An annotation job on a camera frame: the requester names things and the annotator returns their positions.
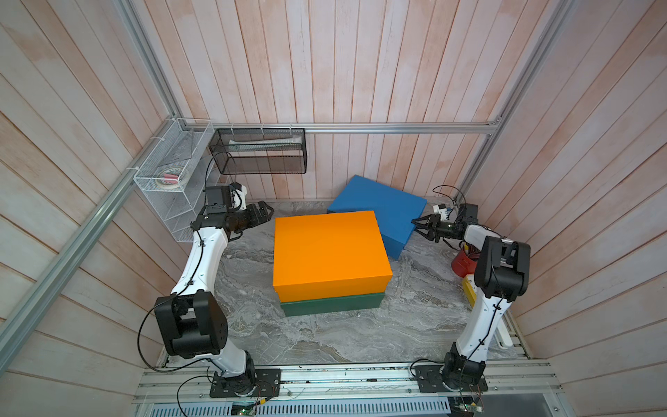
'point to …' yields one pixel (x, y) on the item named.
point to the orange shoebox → (329, 255)
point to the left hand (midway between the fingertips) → (264, 216)
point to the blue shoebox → (394, 209)
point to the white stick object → (503, 335)
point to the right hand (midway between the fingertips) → (413, 223)
